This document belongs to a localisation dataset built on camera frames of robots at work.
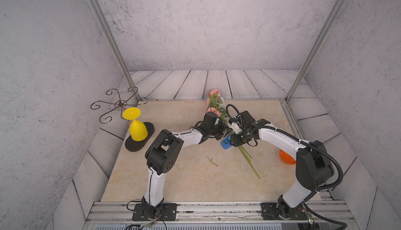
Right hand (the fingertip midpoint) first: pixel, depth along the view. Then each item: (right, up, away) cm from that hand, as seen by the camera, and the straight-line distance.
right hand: (234, 141), depth 88 cm
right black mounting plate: (+14, -29, -15) cm, 36 cm away
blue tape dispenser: (-4, -2, +5) cm, 7 cm away
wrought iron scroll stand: (-56, +20, -11) cm, 61 cm away
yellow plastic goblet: (-48, +7, -13) cm, 50 cm away
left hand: (+1, +6, +1) cm, 6 cm away
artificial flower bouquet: (-9, +22, +20) cm, 32 cm away
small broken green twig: (-13, -12, +3) cm, 18 cm away
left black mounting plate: (-33, -30, -15) cm, 47 cm away
